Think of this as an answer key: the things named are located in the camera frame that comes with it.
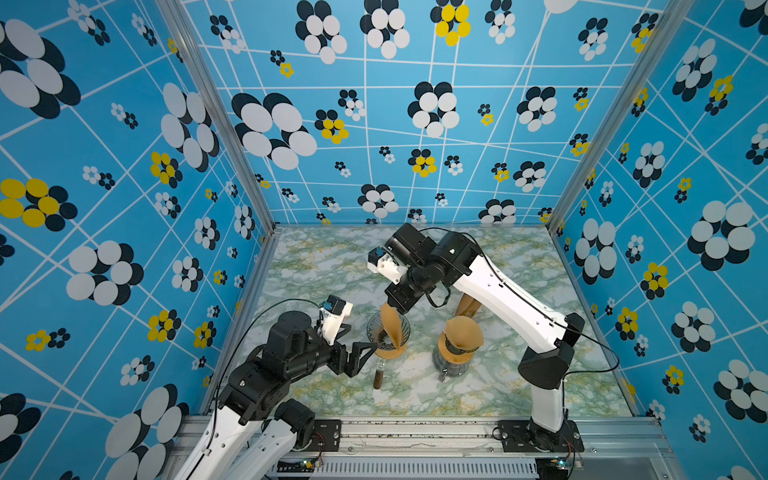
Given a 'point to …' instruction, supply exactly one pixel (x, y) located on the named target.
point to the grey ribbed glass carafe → (446, 368)
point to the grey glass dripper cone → (379, 336)
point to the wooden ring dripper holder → (451, 355)
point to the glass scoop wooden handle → (378, 379)
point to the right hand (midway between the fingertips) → (391, 301)
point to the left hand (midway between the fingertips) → (364, 336)
